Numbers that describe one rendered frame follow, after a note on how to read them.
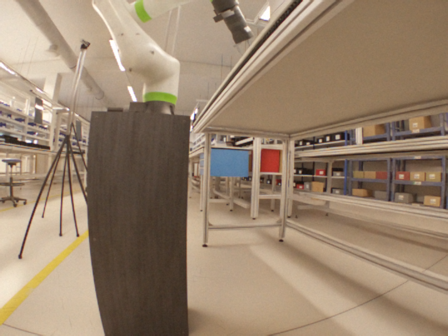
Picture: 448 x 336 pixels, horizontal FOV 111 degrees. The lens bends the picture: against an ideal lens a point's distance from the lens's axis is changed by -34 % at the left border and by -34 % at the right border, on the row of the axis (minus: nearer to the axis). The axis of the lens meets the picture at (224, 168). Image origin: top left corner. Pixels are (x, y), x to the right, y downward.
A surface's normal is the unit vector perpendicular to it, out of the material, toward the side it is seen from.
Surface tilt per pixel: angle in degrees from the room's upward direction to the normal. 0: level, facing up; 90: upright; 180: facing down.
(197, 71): 90
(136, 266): 90
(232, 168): 90
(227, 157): 90
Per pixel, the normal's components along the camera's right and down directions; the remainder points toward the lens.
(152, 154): 0.29, 0.00
